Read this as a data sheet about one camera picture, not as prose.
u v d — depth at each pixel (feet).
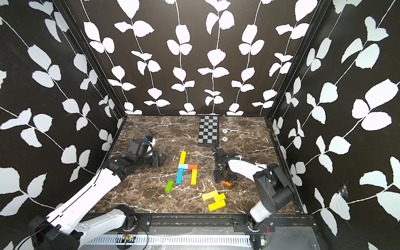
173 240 2.30
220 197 2.69
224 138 3.52
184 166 3.05
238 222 2.41
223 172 2.50
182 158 3.16
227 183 2.85
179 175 2.90
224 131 3.66
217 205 2.62
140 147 1.91
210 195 2.71
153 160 2.25
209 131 3.52
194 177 2.91
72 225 1.34
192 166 3.06
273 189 1.48
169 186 2.84
